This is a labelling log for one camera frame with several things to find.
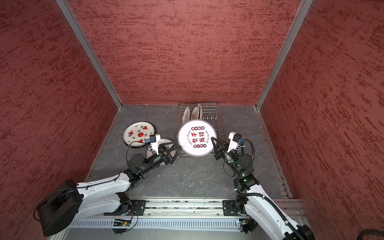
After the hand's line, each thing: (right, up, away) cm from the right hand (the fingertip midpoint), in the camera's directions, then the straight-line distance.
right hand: (209, 141), depth 72 cm
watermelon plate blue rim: (-48, +1, +29) cm, 56 cm away
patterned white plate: (-7, +1, +1) cm, 7 cm away
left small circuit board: (-44, -41, +1) cm, 60 cm away
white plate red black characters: (-36, -11, +22) cm, 44 cm away
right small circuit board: (+18, -41, -1) cm, 45 cm away
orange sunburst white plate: (-14, +13, +37) cm, 41 cm away
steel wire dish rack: (+5, +15, +44) cm, 47 cm away
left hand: (-15, -4, 0) cm, 15 cm away
